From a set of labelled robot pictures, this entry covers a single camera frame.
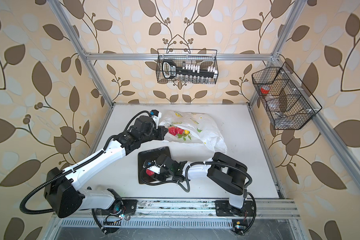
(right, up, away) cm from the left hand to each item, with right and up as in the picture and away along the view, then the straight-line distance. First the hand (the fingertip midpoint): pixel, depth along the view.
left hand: (169, 128), depth 77 cm
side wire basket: (+60, +13, -2) cm, 62 cm away
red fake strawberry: (-11, -24, +2) cm, 26 cm away
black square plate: (-13, -18, +15) cm, 27 cm away
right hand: (-10, -24, +6) cm, 27 cm away
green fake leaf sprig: (+5, -7, +24) cm, 25 cm away
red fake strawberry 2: (+4, -3, +23) cm, 23 cm away
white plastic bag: (+19, -1, +14) cm, 24 cm away
